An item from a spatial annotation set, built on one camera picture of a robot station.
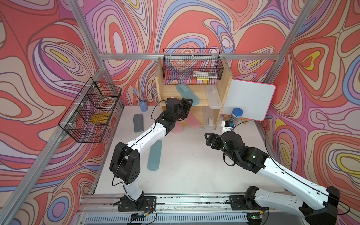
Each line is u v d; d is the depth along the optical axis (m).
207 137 0.69
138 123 1.06
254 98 1.02
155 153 0.92
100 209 0.73
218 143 0.62
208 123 0.99
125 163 0.45
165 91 0.95
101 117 0.71
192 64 0.85
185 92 0.89
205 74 0.82
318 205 0.39
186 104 0.72
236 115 0.89
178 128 0.97
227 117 1.08
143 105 1.11
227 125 0.61
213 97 0.86
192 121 1.01
